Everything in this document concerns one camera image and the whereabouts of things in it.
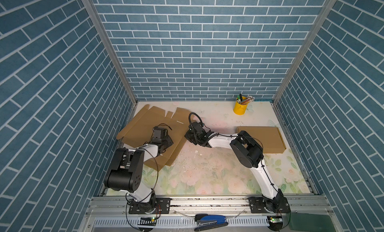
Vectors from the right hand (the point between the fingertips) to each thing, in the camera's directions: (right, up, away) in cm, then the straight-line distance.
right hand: (181, 134), depth 99 cm
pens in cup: (+43, +23, +6) cm, 49 cm away
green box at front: (+64, -37, -31) cm, 80 cm away
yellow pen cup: (+42, +17, +9) cm, 46 cm away
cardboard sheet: (-31, +2, +8) cm, 32 cm away
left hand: (-7, -4, -2) cm, 8 cm away
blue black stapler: (+15, -36, -31) cm, 50 cm away
